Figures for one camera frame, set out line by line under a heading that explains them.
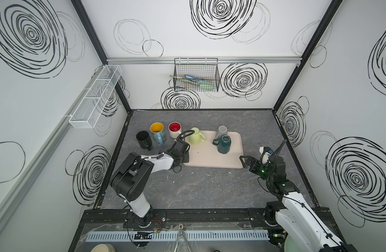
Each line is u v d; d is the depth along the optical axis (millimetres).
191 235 706
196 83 866
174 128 1037
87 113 726
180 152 740
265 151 694
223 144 913
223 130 960
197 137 967
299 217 503
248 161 725
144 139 937
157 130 960
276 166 609
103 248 617
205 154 967
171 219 745
